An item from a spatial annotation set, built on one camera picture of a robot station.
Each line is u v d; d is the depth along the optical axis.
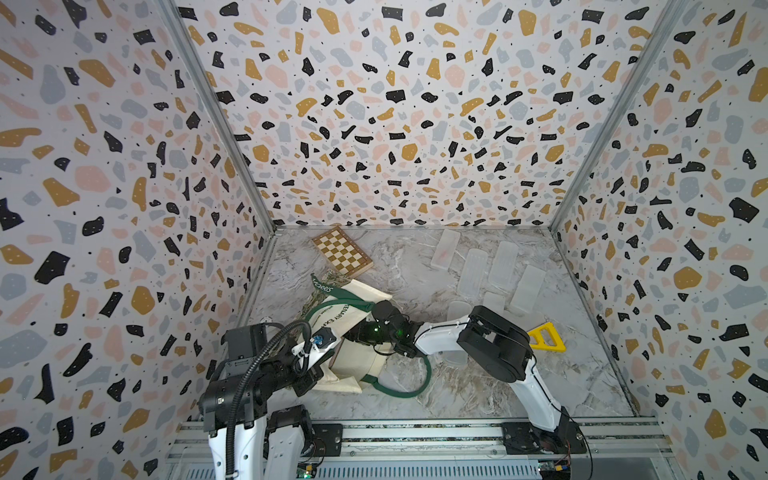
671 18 0.72
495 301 1.02
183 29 0.72
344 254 1.10
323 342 0.54
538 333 0.93
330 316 0.74
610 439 0.76
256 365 0.39
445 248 1.16
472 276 1.06
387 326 0.72
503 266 1.11
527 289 1.04
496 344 0.55
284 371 0.53
